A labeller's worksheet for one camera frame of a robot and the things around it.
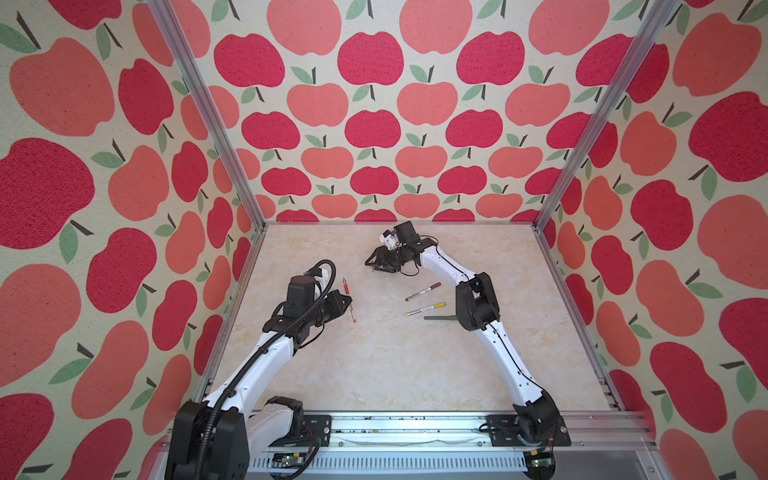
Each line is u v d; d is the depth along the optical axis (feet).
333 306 2.41
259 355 1.69
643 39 2.41
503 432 2.40
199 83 2.68
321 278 2.49
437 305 3.22
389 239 3.41
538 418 2.13
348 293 2.76
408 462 2.57
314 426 2.47
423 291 3.31
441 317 3.11
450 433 2.52
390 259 3.17
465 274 2.39
